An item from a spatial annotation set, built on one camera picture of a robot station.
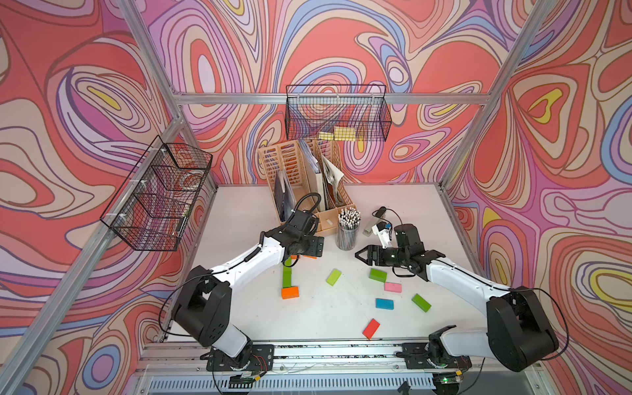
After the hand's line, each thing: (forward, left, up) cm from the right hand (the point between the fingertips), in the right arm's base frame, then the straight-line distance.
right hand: (363, 261), depth 85 cm
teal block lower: (-12, -6, -8) cm, 16 cm away
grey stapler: (+23, -11, -5) cm, 26 cm away
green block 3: (-12, -19, -9) cm, 24 cm away
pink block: (-6, -11, -9) cm, 15 cm away
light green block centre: (-2, +10, -9) cm, 14 cm away
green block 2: (-2, -6, -7) cm, 9 cm away
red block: (-20, 0, -9) cm, 22 cm away
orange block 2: (-8, +27, -7) cm, 29 cm away
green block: (-1, +28, -8) cm, 29 cm away
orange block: (-3, +23, +9) cm, 25 cm away
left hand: (+6, +17, +2) cm, 18 cm away
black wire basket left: (+8, +66, +22) cm, 70 cm away
